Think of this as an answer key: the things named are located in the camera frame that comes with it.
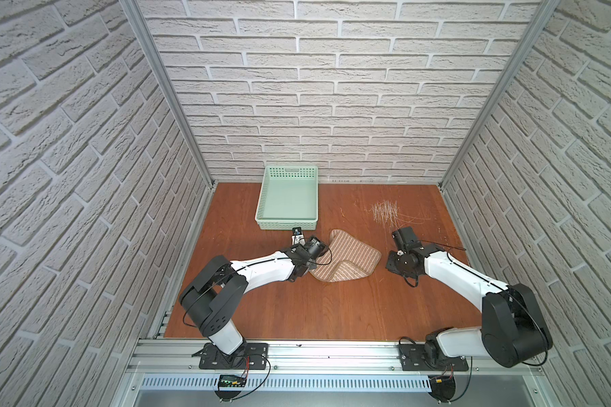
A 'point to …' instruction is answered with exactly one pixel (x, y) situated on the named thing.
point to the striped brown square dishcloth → (344, 257)
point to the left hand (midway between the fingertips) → (304, 251)
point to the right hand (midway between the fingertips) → (386, 265)
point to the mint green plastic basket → (289, 198)
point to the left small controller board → (229, 381)
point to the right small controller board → (443, 387)
